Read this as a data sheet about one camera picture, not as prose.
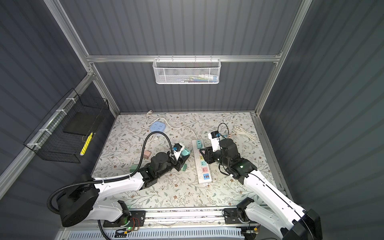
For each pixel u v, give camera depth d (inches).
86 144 27.7
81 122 29.7
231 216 28.9
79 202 16.4
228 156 22.6
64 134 28.4
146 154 37.1
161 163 24.3
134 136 42.4
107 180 19.2
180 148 27.2
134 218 28.6
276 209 17.0
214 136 25.8
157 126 42.9
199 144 36.9
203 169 34.3
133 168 35.7
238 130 42.3
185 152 30.5
